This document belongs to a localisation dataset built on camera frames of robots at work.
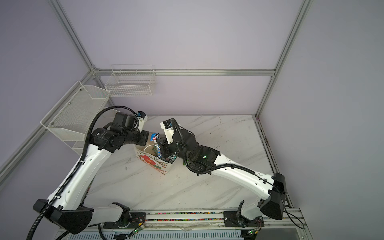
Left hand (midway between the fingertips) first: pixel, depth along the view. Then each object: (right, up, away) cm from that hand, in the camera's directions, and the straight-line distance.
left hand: (145, 137), depth 72 cm
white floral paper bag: (+5, -8, -5) cm, 10 cm away
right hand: (+8, -1, -9) cm, 12 cm away
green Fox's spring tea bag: (+17, -18, +21) cm, 32 cm away
